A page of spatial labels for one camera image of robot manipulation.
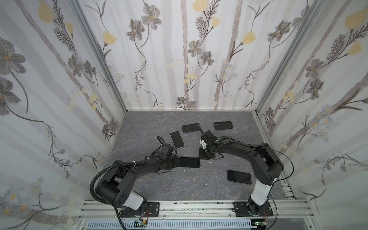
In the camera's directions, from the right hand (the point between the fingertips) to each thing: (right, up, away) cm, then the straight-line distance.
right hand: (196, 153), depth 90 cm
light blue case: (-4, -9, -2) cm, 10 cm away
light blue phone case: (-13, +7, +14) cm, 21 cm away
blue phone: (-3, +16, +14) cm, 22 cm away
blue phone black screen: (-13, +7, +14) cm, 21 cm away
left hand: (-11, -4, 0) cm, 12 cm away
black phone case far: (+23, +18, +22) cm, 36 cm away
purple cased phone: (-4, -6, +1) cm, 7 cm away
